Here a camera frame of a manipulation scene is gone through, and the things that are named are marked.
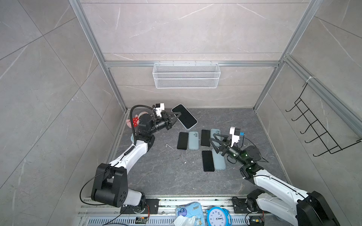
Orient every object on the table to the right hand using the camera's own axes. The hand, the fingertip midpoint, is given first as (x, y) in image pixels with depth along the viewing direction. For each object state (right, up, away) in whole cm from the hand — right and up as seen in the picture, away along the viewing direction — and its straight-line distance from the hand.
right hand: (211, 136), depth 71 cm
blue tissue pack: (-11, -38, -4) cm, 40 cm away
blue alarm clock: (+2, -40, -2) cm, 40 cm away
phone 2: (-15, -7, +29) cm, 33 cm away
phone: (-13, +9, +1) cm, 16 cm away
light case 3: (+9, -18, +19) cm, 28 cm away
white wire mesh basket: (-12, +41, +30) cm, 53 cm away
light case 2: (+10, 0, +33) cm, 35 cm away
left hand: (-15, +13, 0) cm, 20 cm away
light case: (-7, -6, +27) cm, 29 cm away
